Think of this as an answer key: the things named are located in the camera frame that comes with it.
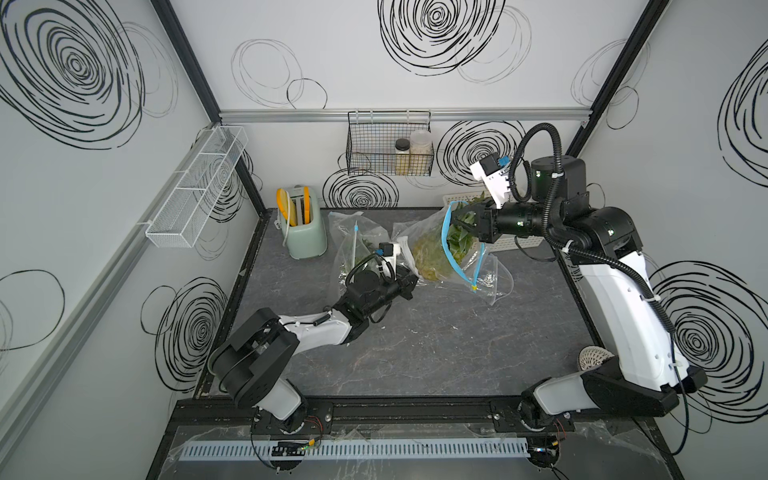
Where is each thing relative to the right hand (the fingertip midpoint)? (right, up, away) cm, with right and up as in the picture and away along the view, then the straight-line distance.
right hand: (455, 217), depth 57 cm
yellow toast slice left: (-47, +9, +37) cm, 60 cm away
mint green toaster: (-40, -5, +40) cm, 56 cm away
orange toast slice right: (-39, +6, +40) cm, 56 cm away
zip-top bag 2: (-24, -9, +20) cm, 33 cm away
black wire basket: (-19, +28, +40) cm, 52 cm away
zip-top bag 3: (-22, -2, +22) cm, 31 cm away
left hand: (-4, -12, +21) cm, 24 cm away
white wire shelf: (-64, +10, +22) cm, 68 cm away
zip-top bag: (+18, -16, +37) cm, 44 cm away
